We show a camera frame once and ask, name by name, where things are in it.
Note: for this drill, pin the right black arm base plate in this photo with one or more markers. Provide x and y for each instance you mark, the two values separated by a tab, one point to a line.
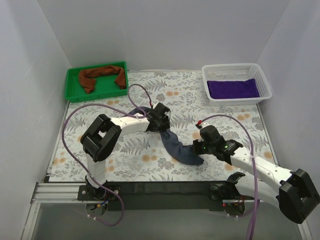
224	192

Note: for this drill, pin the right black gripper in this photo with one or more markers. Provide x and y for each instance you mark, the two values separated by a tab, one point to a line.
198	147

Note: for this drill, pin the white plastic basket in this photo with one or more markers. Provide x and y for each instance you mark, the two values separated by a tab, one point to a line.
233	72

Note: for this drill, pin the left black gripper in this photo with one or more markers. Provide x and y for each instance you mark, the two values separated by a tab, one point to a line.
162	124

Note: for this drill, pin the aluminium frame rail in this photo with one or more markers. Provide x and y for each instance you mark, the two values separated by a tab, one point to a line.
153	211

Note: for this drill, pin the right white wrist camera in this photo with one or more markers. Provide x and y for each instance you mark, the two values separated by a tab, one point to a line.
200	124

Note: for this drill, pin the floral table mat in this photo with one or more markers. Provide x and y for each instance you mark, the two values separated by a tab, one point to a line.
141	156

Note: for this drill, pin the green plastic tray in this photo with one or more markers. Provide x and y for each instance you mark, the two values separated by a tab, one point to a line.
105	86

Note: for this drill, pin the purple towel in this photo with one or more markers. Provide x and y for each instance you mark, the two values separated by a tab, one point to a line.
222	90

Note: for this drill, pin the orange brown towel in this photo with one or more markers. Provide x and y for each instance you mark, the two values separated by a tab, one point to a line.
88	77

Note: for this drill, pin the grey blue towel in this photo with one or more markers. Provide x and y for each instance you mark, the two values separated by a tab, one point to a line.
175	148

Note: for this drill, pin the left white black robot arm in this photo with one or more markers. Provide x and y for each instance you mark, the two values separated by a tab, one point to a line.
100	139

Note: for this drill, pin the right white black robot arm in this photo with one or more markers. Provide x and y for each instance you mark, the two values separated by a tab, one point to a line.
293	192

